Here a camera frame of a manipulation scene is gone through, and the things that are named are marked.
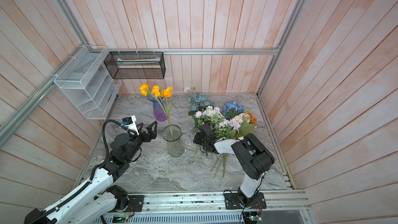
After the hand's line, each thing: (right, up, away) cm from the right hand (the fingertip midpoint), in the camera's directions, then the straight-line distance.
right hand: (195, 136), depth 96 cm
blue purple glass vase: (-25, +15, +13) cm, 32 cm away
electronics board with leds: (+28, -33, -26) cm, 50 cm away
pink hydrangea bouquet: (+25, +7, -7) cm, 27 cm away
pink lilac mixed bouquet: (+11, +13, -4) cm, 17 cm away
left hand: (-22, +9, -19) cm, 31 cm away
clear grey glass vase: (-13, -5, -1) cm, 14 cm away
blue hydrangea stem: (+24, +17, +5) cm, 30 cm away
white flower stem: (-7, +32, +23) cm, 40 cm away
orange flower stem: (+37, +11, +2) cm, 39 cm away
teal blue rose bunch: (+2, +22, +5) cm, 22 cm away
